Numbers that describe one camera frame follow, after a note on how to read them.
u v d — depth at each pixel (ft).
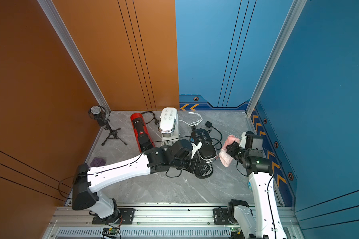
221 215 2.39
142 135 2.72
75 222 5.07
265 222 1.27
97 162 2.86
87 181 1.36
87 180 1.37
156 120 3.68
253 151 1.78
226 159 2.25
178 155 1.74
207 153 2.38
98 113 2.88
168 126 2.73
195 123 3.65
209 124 3.55
